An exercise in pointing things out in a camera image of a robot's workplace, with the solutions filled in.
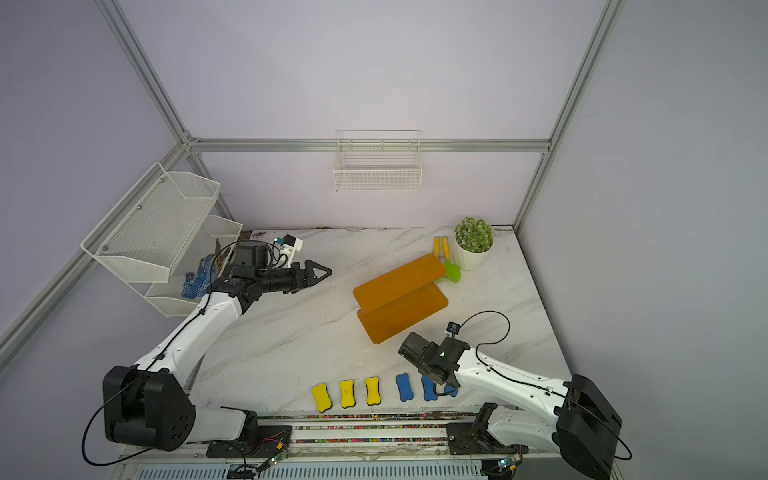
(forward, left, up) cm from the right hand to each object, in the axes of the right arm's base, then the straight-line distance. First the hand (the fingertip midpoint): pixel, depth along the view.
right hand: (438, 369), depth 81 cm
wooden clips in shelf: (+35, +68, +11) cm, 77 cm away
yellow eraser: (-5, +25, -2) cm, 26 cm away
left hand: (+19, +31, +18) cm, 41 cm away
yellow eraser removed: (-7, +32, -4) cm, 33 cm away
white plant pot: (+37, -15, +2) cm, 40 cm away
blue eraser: (-3, +10, -3) cm, 11 cm away
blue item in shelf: (+22, +71, +11) cm, 75 cm away
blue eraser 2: (-4, +3, -4) cm, 6 cm away
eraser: (-5, +18, -3) cm, 19 cm away
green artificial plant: (+41, -15, +11) cm, 45 cm away
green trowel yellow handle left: (+48, -5, -2) cm, 49 cm away
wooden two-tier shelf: (+17, +10, +11) cm, 22 cm away
